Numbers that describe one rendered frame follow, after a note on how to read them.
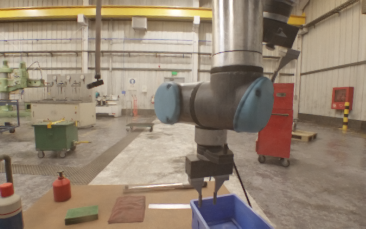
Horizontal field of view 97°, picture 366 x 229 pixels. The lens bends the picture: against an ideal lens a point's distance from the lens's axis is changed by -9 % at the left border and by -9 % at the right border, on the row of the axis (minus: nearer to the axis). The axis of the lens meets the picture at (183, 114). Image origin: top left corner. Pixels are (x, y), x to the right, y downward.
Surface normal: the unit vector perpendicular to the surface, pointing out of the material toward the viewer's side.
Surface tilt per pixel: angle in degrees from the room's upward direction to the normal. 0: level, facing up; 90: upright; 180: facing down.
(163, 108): 90
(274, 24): 114
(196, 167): 90
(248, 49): 91
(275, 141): 90
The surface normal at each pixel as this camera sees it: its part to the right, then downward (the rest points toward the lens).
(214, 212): 0.29, 0.09
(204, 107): -0.70, 0.15
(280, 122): -0.47, 0.07
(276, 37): 0.00, 0.77
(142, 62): 0.04, 0.09
